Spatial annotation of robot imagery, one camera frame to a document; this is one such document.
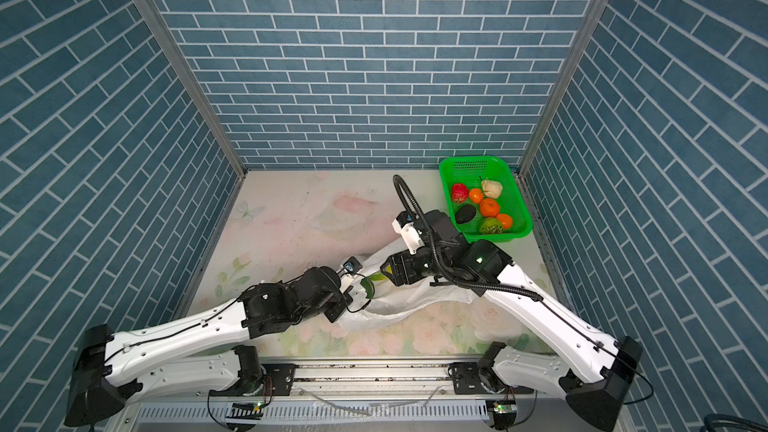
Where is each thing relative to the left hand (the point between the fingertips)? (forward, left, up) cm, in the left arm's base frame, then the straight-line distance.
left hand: (353, 290), depth 75 cm
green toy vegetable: (-1, -7, +11) cm, 13 cm away
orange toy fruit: (+33, -45, -9) cm, 56 cm away
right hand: (+2, -9, +11) cm, 14 cm away
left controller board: (-23, +26, -17) cm, 39 cm away
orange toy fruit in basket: (+28, -50, -9) cm, 58 cm away
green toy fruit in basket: (+23, -43, -6) cm, 49 cm away
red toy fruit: (+40, -35, -8) cm, 54 cm away
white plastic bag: (0, -10, -11) cm, 15 cm away
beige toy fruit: (+41, -47, -7) cm, 62 cm away
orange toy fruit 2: (+39, -41, -9) cm, 58 cm away
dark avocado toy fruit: (+34, -37, -13) cm, 52 cm away
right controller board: (-25, -38, -17) cm, 49 cm away
